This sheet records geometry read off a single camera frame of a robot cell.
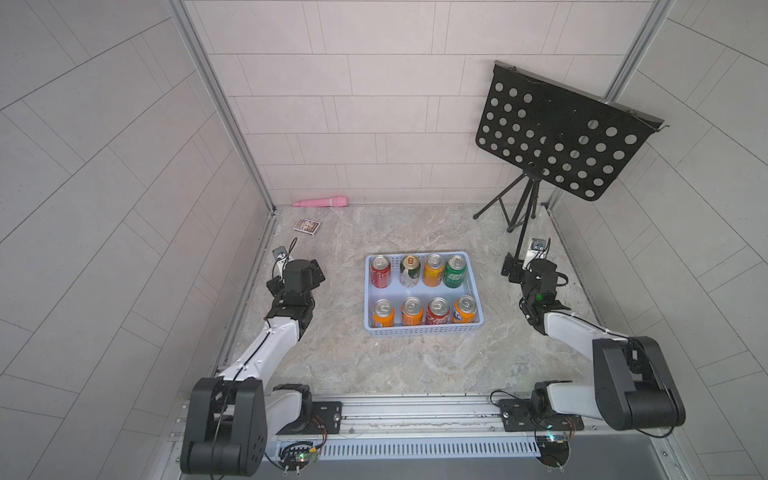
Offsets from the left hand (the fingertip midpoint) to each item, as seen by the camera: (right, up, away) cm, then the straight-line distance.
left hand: (302, 262), depth 87 cm
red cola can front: (+39, -12, -8) cm, 41 cm away
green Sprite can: (+45, -3, +1) cm, 45 cm away
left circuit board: (+4, -43, -18) cm, 47 cm away
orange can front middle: (+32, -12, -8) cm, 35 cm away
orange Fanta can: (+46, -12, -8) cm, 48 cm away
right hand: (+66, +3, +3) cm, 66 cm away
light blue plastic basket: (+36, -11, +10) cm, 38 cm away
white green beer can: (+32, -3, 0) cm, 32 cm away
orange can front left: (+24, -13, -8) cm, 29 cm away
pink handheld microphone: (+4, +21, +29) cm, 36 cm away
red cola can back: (+23, -3, +1) cm, 23 cm away
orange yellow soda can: (+39, -2, +2) cm, 39 cm away
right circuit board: (+64, -41, -19) cm, 79 cm away
